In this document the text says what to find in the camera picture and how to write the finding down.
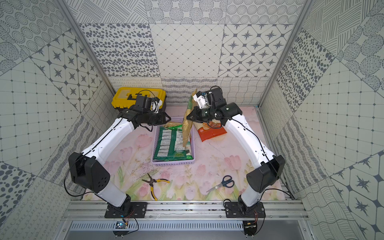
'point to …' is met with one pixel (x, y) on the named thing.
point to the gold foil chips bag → (187, 125)
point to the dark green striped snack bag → (169, 145)
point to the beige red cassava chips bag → (210, 129)
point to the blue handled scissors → (227, 181)
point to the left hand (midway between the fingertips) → (167, 116)
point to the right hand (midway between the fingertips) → (188, 119)
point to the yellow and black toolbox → (120, 96)
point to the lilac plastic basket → (173, 162)
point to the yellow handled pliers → (151, 181)
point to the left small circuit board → (120, 225)
